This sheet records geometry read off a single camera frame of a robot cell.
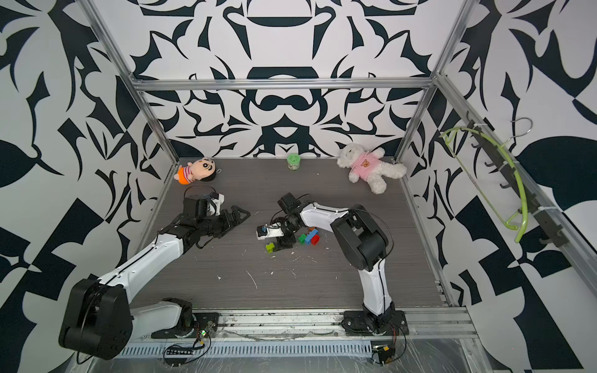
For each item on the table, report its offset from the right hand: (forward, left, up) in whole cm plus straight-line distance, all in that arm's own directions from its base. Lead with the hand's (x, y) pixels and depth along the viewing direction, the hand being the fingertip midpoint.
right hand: (273, 232), depth 93 cm
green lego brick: (-3, -11, +2) cm, 12 cm away
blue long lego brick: (-2, -14, 0) cm, 14 cm away
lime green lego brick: (-7, +1, +1) cm, 7 cm away
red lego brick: (-3, -16, 0) cm, 17 cm away
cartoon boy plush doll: (+27, +33, +8) cm, 43 cm away
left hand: (+1, +10, +12) cm, 16 cm away
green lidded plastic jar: (+36, -8, +4) cm, 37 cm away
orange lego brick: (+1, -15, 0) cm, 15 cm away
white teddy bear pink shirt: (+30, -42, +5) cm, 52 cm away
